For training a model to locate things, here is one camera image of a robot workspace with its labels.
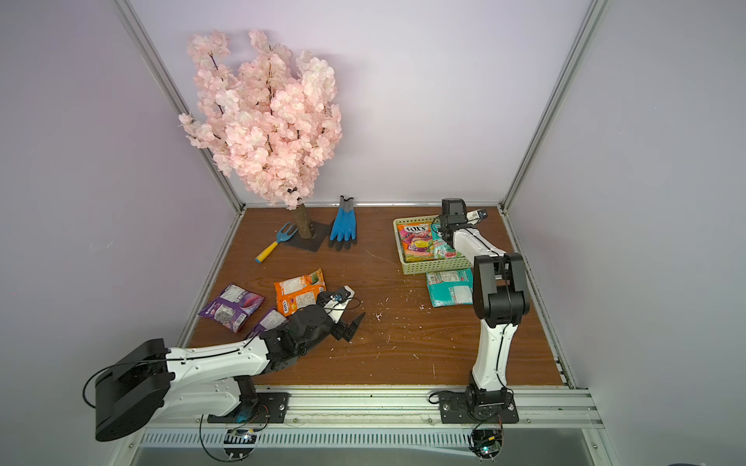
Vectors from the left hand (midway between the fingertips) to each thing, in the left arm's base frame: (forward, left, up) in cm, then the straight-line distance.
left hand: (355, 304), depth 80 cm
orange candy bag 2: (+9, +21, -10) cm, 25 cm away
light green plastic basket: (+17, -22, -6) cm, 29 cm away
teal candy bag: (+24, -28, -6) cm, 38 cm away
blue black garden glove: (+35, +8, -9) cm, 37 cm away
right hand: (+34, -32, +3) cm, 47 cm away
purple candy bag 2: (-1, +27, -10) cm, 28 cm away
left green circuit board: (-31, +29, -16) cm, 45 cm away
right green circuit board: (-30, -34, -13) cm, 47 cm away
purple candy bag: (+3, +40, -9) cm, 41 cm away
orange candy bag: (+27, -20, -5) cm, 34 cm away
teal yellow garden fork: (+33, +33, -11) cm, 48 cm away
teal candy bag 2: (+10, -30, -8) cm, 33 cm away
